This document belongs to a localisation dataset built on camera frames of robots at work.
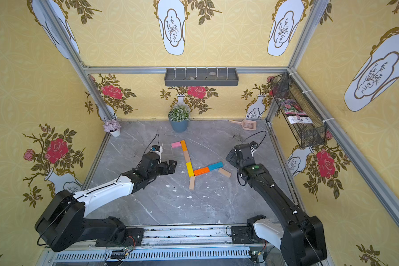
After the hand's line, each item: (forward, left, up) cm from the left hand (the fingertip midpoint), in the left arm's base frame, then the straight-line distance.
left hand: (172, 162), depth 88 cm
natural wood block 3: (-2, -29, -9) cm, 30 cm away
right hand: (-1, -33, +5) cm, 33 cm away
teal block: (+3, -24, -10) cm, 27 cm away
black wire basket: (+42, -68, +18) cm, 82 cm away
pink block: (+18, 0, -9) cm, 20 cm away
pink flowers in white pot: (+26, +39, 0) cm, 47 cm away
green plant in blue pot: (+30, -2, +5) cm, 31 cm away
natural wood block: (+7, -8, -9) cm, 14 cm away
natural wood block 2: (-8, -10, -9) cm, 16 cm away
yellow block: (0, -9, -8) cm, 13 cm away
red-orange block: (-1, -16, -9) cm, 18 cm away
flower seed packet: (+10, -59, +25) cm, 65 cm away
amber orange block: (+17, -5, -9) cm, 20 cm away
